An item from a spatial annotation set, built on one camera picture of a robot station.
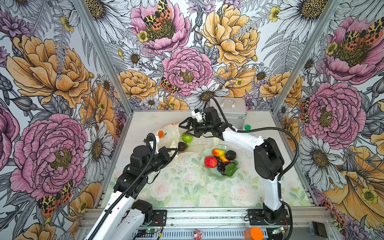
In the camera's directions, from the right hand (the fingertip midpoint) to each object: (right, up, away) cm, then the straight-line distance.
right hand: (183, 131), depth 83 cm
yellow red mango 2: (+23, -17, +6) cm, 29 cm away
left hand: (-1, -10, -13) cm, 16 cm away
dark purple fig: (-2, -9, +11) cm, 15 cm away
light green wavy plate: (+17, -25, +5) cm, 30 cm away
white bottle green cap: (+40, +2, +16) cm, 43 cm away
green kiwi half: (+1, -4, +15) cm, 15 cm away
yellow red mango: (+20, -13, +6) cm, 24 cm away
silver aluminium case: (+33, +15, +22) cm, 42 cm away
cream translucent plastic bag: (-6, -2, -6) cm, 8 cm away
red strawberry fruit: (+15, -17, +2) cm, 23 cm away
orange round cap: (+30, -40, -22) cm, 55 cm away
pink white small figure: (+8, -44, -17) cm, 48 cm away
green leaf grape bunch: (+24, -20, 0) cm, 31 cm away
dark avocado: (+27, -14, +4) cm, 30 cm away
